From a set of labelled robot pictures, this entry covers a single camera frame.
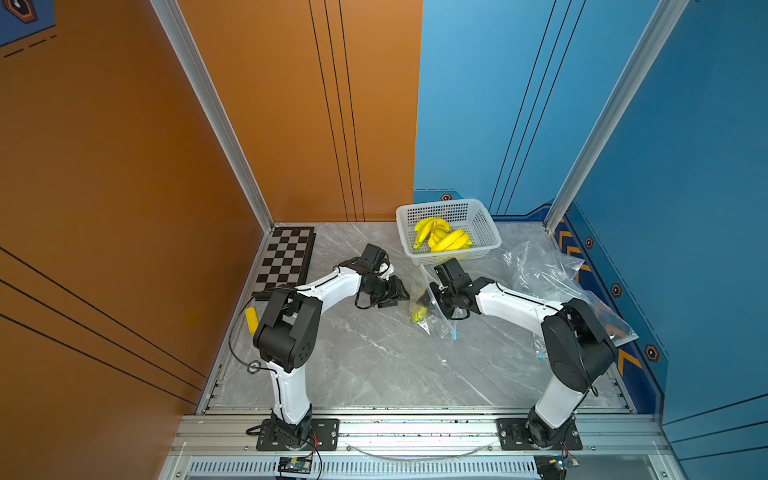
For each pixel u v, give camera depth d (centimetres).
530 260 99
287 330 51
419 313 87
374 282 79
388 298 83
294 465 72
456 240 105
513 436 72
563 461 70
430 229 106
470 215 117
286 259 106
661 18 71
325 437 74
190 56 76
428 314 87
